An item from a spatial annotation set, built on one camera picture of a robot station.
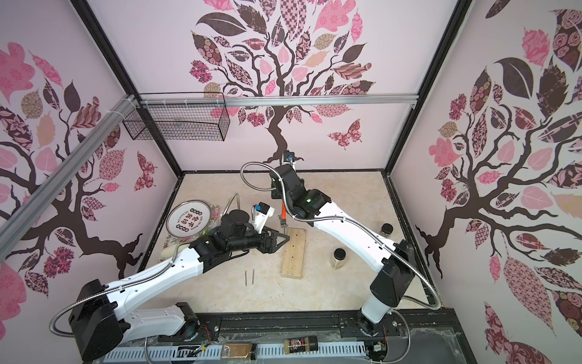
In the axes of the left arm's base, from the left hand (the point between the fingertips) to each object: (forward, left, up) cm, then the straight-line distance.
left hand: (284, 240), depth 74 cm
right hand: (+18, +1, +12) cm, 22 cm away
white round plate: (+21, +45, -18) cm, 53 cm away
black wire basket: (+51, +45, +15) cm, 70 cm away
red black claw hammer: (+7, +1, +3) cm, 7 cm away
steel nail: (-7, +13, -19) cm, 24 cm away
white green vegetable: (+4, +46, -15) cm, 49 cm away
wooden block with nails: (+3, -3, -16) cm, 16 cm away
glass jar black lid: (-2, -19, -11) cm, 22 cm away
